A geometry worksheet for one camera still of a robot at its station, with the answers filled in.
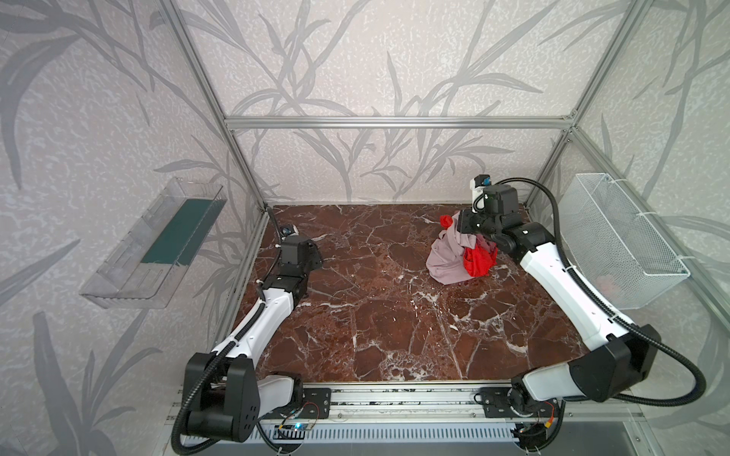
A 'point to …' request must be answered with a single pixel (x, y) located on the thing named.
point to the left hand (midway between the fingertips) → (313, 240)
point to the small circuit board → (302, 426)
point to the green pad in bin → (183, 237)
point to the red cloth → (479, 259)
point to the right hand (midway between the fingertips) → (462, 203)
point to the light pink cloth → (446, 259)
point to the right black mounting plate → (509, 403)
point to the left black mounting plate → (316, 404)
